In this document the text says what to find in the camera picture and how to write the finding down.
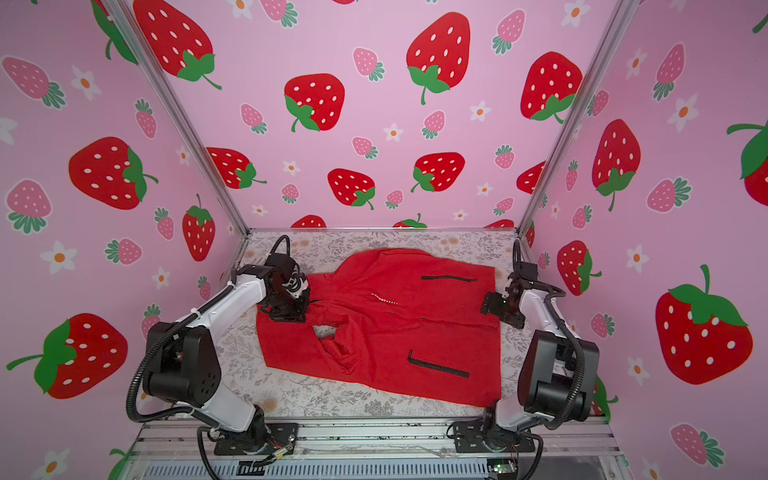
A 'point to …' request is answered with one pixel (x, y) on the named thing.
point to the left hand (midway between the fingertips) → (307, 317)
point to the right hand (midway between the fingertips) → (491, 311)
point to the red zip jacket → (397, 316)
